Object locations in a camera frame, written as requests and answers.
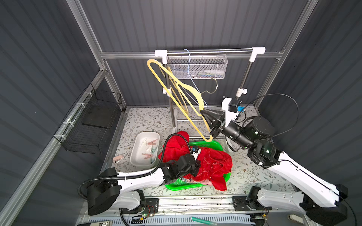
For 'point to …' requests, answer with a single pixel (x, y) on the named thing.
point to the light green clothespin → (153, 150)
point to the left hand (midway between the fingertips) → (201, 165)
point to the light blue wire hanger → (188, 73)
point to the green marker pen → (204, 221)
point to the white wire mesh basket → (198, 67)
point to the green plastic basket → (182, 184)
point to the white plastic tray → (145, 149)
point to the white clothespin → (145, 141)
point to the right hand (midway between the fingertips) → (206, 110)
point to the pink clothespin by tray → (117, 158)
